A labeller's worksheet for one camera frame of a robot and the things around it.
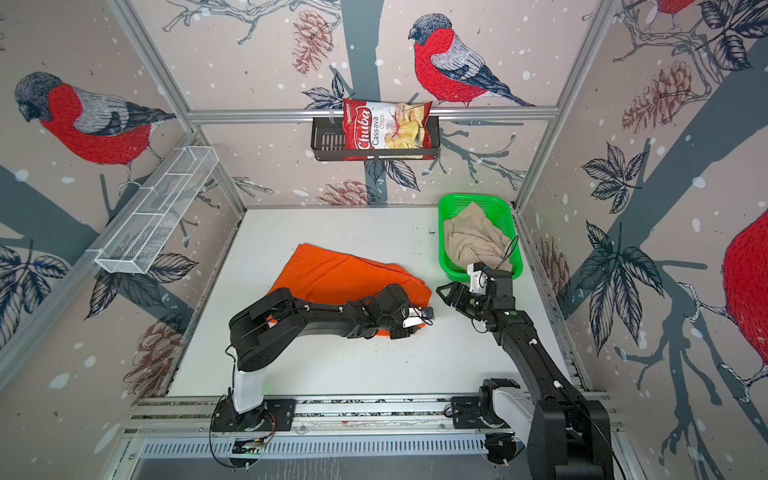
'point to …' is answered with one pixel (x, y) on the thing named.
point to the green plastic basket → (499, 209)
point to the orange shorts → (335, 277)
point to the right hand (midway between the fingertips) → (441, 298)
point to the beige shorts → (472, 239)
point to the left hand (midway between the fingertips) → (417, 319)
